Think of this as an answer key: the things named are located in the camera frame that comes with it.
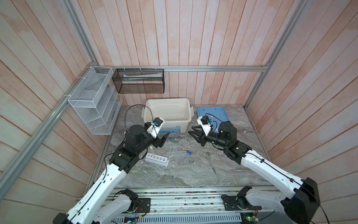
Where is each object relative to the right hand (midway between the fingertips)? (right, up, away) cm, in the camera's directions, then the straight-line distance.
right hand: (190, 130), depth 71 cm
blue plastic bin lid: (+26, +9, +47) cm, 54 cm away
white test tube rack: (-20, -20, +14) cm, 32 cm away
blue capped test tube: (-1, -17, +22) cm, 28 cm away
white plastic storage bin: (-7, +11, +38) cm, 40 cm away
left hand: (-15, 0, -2) cm, 15 cm away
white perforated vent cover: (+17, -46, -1) cm, 49 cm away
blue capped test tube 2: (+1, -18, +21) cm, 28 cm away
